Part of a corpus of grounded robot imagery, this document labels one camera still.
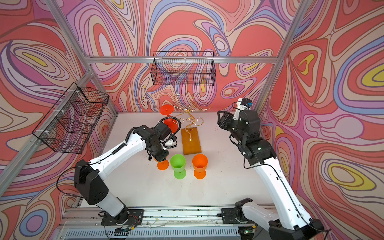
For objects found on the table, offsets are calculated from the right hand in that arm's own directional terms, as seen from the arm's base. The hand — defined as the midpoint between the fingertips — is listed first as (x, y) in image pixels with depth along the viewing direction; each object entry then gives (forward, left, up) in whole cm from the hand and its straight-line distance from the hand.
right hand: (221, 117), depth 67 cm
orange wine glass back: (-10, +10, -25) cm, 29 cm away
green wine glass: (-8, +22, -27) cm, 36 cm away
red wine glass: (+9, +26, -3) cm, 28 cm away
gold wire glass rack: (+12, +15, -36) cm, 41 cm away
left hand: (-6, +29, -23) cm, 37 cm away
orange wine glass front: (-6, +33, -36) cm, 49 cm away
